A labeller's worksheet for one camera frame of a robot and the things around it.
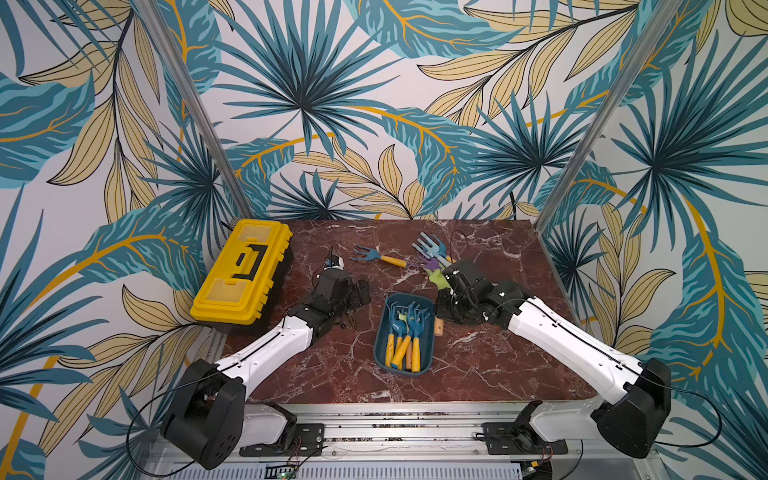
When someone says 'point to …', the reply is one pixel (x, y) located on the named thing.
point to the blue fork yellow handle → (372, 254)
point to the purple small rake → (432, 264)
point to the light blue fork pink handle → (430, 250)
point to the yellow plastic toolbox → (246, 273)
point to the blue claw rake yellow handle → (416, 323)
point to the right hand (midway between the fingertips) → (434, 308)
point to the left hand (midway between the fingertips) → (354, 289)
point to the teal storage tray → (426, 340)
